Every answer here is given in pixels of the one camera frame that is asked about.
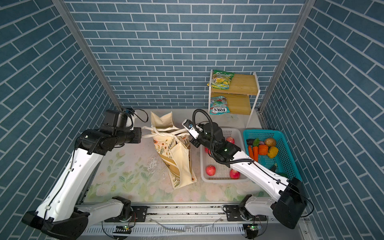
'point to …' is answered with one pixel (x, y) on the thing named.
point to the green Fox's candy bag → (218, 105)
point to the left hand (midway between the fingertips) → (141, 132)
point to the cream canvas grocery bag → (172, 146)
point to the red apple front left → (210, 170)
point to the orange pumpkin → (263, 149)
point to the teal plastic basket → (283, 164)
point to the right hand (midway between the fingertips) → (189, 124)
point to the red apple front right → (234, 174)
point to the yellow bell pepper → (273, 151)
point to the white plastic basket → (222, 173)
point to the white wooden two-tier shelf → (242, 94)
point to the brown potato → (270, 142)
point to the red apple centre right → (206, 150)
